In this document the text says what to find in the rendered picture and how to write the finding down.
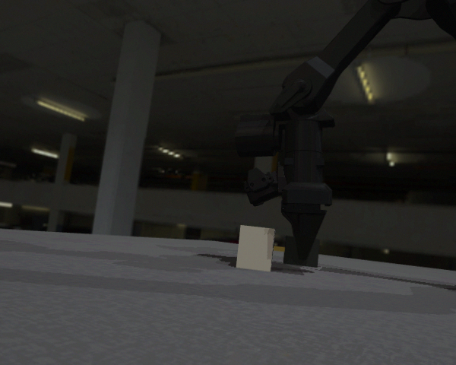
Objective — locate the black two-prong plug charger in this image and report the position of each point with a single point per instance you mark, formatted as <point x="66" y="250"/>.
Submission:
<point x="291" y="253"/>

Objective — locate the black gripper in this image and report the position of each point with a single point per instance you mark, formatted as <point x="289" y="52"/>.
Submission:
<point x="303" y="195"/>

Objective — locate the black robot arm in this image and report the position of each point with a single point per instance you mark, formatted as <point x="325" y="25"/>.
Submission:
<point x="307" y="87"/>

